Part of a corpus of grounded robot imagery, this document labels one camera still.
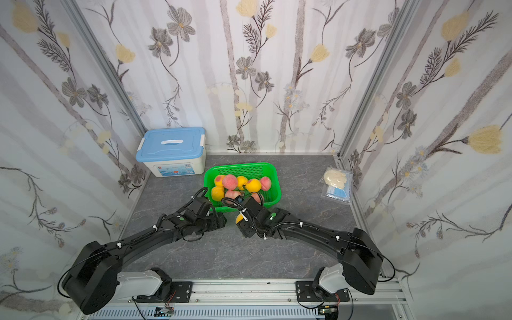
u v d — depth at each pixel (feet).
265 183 3.27
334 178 3.45
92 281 1.34
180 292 2.42
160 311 2.33
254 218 1.94
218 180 3.29
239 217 2.57
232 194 3.08
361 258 1.35
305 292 2.40
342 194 3.38
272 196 3.12
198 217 2.20
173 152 3.27
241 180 3.30
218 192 3.10
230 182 3.05
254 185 3.20
